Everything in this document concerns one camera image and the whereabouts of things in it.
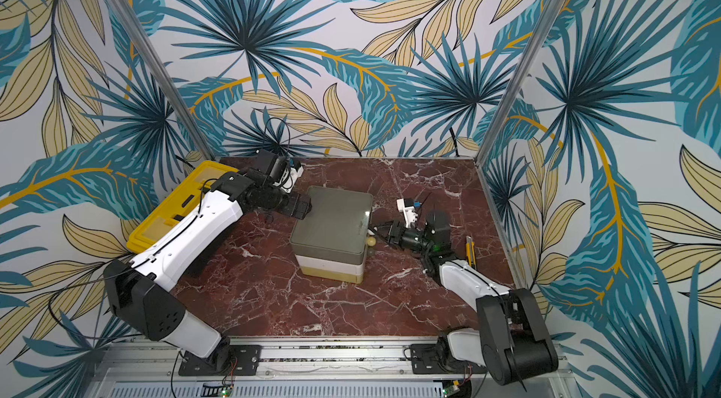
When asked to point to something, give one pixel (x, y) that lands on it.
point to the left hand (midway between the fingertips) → (294, 207)
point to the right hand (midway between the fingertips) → (372, 229)
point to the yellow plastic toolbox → (179, 204)
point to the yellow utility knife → (470, 252)
